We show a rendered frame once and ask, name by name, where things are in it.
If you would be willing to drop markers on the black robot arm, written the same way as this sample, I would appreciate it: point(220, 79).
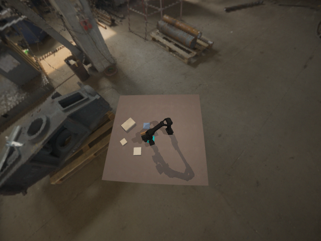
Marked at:
point(149, 133)

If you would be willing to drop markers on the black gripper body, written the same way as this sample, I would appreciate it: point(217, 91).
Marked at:
point(151, 141)

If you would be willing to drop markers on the beige flat rectangular box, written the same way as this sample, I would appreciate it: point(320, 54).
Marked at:
point(128, 124)

